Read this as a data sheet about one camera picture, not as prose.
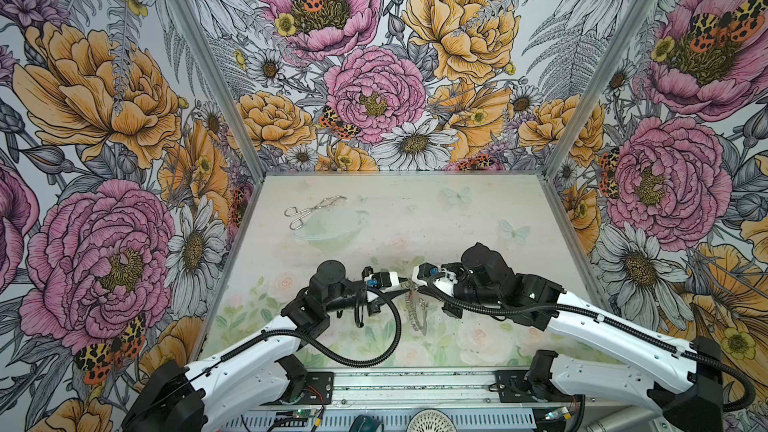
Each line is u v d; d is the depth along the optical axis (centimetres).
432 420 68
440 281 58
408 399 73
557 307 48
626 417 67
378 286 59
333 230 106
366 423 63
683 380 40
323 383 75
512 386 74
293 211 110
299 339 52
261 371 60
